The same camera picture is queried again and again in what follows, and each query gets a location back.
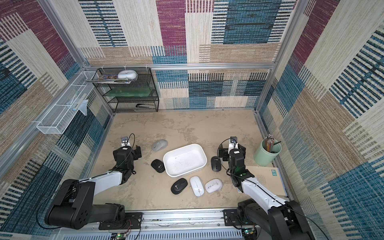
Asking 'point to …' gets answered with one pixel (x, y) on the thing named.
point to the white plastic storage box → (184, 159)
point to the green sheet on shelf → (130, 91)
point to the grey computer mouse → (159, 144)
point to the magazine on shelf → (111, 79)
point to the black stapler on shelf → (144, 105)
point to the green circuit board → (120, 236)
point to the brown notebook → (269, 177)
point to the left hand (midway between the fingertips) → (128, 147)
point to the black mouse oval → (179, 186)
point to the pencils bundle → (269, 142)
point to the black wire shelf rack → (122, 104)
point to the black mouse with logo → (216, 163)
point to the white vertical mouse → (213, 185)
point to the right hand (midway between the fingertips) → (231, 143)
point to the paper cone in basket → (82, 105)
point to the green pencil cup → (263, 157)
